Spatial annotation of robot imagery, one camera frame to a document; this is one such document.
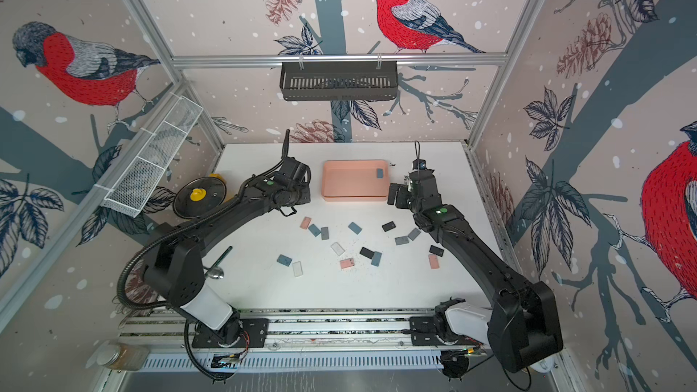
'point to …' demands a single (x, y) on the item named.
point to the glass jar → (122, 356)
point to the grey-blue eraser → (325, 233)
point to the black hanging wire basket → (338, 80)
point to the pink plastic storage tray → (355, 181)
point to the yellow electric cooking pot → (200, 195)
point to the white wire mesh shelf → (126, 192)
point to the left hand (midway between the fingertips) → (309, 187)
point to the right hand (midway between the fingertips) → (404, 184)
